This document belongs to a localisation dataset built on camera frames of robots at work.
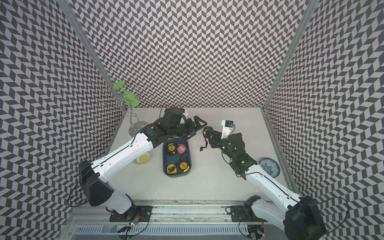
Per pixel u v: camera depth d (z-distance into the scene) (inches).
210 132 28.9
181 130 24.1
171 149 36.2
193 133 24.8
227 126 26.3
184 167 33.3
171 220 28.4
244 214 26.2
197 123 25.2
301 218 15.2
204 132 29.7
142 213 28.3
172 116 21.0
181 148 36.9
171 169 33.3
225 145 25.7
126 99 33.3
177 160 35.3
